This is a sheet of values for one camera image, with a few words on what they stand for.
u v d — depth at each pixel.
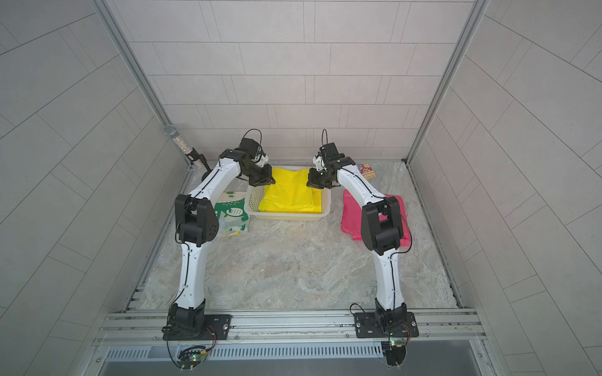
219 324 0.72
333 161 0.74
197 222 0.58
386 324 0.63
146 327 0.72
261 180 0.87
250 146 0.81
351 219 0.94
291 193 0.95
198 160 0.98
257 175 0.85
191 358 0.65
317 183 0.83
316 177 0.84
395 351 0.67
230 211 0.94
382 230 0.55
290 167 1.02
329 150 0.76
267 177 0.86
